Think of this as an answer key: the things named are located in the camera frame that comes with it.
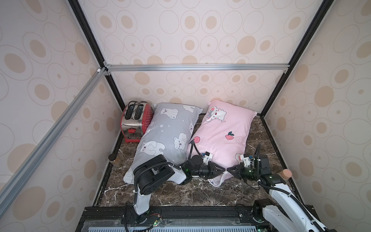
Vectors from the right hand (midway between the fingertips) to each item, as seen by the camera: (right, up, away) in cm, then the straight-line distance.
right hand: (232, 169), depth 80 cm
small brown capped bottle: (-68, +5, +3) cm, 69 cm away
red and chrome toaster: (-60, +29, +17) cm, 69 cm away
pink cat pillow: (-1, +20, +16) cm, 26 cm away
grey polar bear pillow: (-38, +20, +10) cm, 44 cm away
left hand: (-3, -1, -5) cm, 6 cm away
